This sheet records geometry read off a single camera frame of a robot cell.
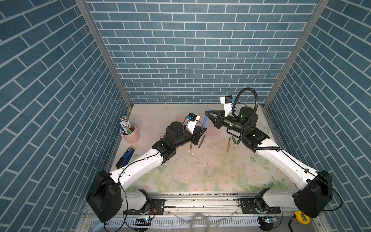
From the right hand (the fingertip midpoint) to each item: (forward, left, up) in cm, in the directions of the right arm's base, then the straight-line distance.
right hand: (207, 115), depth 68 cm
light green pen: (+7, +2, -35) cm, 35 cm away
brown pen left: (+2, +9, -35) cm, 36 cm away
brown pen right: (+5, -17, -34) cm, 38 cm away
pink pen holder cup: (+2, +48, -29) cm, 56 cm away
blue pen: (-1, +1, -2) cm, 2 cm away
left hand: (-3, -1, -8) cm, 8 cm away
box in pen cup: (+4, +49, -20) cm, 53 cm away
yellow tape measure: (-33, -49, -34) cm, 68 cm away
